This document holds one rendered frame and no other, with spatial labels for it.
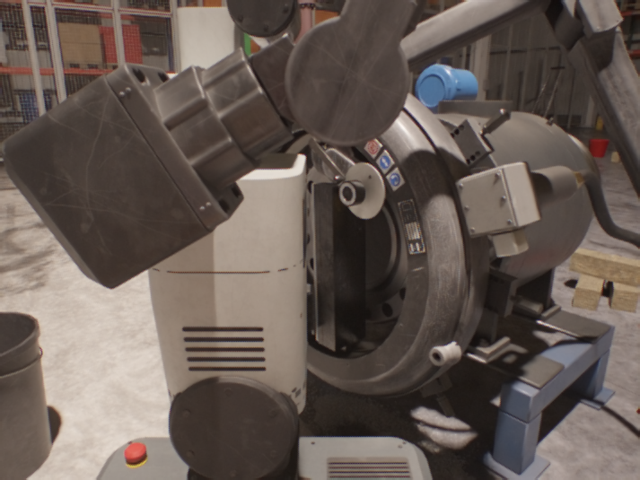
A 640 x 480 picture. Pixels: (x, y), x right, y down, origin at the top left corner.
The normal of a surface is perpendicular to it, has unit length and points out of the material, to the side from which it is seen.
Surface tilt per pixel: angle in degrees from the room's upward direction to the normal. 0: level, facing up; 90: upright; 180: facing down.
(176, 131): 81
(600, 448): 0
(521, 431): 90
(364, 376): 90
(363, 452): 0
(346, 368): 90
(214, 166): 119
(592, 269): 90
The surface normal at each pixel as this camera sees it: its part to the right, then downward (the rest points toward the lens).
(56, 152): 0.00, 0.29
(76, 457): 0.00, -0.96
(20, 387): 0.94, 0.15
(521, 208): 0.61, -0.16
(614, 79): -0.25, -0.04
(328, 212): -0.75, 0.19
